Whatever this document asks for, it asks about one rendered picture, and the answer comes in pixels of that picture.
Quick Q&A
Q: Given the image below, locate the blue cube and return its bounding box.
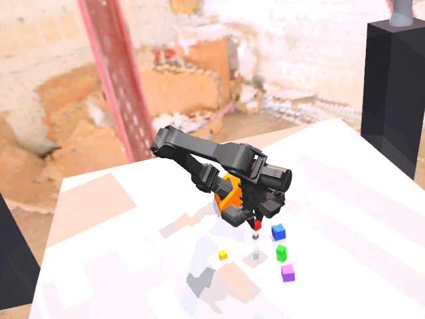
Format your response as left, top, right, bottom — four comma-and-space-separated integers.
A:
271, 223, 286, 241

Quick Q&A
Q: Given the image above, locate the yellow block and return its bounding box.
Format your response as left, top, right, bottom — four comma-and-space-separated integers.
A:
218, 250, 228, 261

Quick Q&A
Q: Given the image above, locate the red block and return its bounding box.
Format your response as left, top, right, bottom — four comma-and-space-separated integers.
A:
253, 219, 262, 231

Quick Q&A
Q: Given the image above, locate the green block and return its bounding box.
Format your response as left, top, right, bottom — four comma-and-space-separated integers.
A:
277, 252, 288, 262
276, 245, 287, 257

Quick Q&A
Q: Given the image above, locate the purple cube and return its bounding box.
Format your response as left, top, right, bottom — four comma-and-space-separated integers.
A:
281, 264, 295, 282

